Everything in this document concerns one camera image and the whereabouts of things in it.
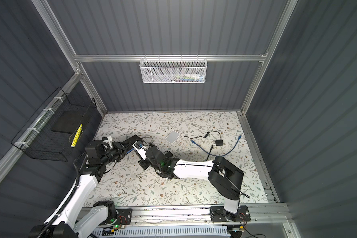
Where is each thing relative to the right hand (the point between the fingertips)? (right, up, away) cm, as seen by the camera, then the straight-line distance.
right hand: (139, 153), depth 78 cm
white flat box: (+16, +7, +26) cm, 31 cm away
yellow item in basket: (-28, +10, -7) cm, 31 cm away
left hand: (-4, +6, +1) cm, 7 cm away
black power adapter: (+48, +3, +23) cm, 54 cm away
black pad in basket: (-36, +17, -2) cm, 40 cm away
